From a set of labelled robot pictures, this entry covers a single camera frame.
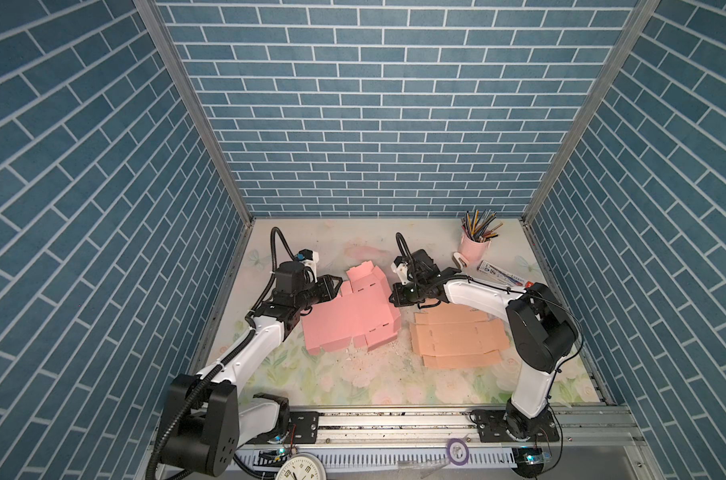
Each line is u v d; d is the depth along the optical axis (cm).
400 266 86
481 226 103
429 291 69
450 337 92
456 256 107
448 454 71
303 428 74
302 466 65
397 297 81
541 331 49
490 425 74
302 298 71
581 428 75
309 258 77
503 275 102
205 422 40
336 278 83
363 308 92
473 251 106
